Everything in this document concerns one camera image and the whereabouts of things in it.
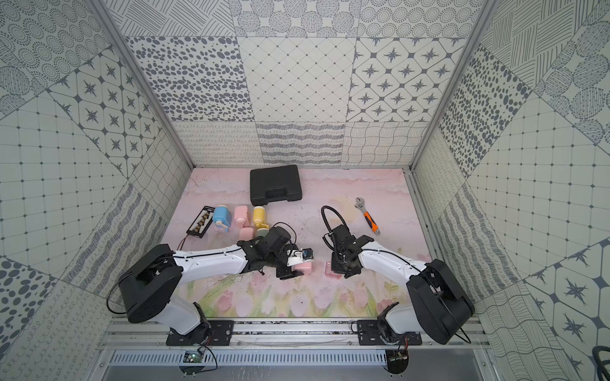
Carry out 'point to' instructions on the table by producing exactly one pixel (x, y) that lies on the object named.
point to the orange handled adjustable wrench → (367, 216)
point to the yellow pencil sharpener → (259, 217)
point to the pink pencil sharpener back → (246, 233)
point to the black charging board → (202, 223)
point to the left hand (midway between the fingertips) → (306, 265)
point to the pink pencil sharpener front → (241, 216)
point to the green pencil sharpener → (262, 232)
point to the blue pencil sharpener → (221, 217)
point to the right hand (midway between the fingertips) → (340, 270)
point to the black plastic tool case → (275, 184)
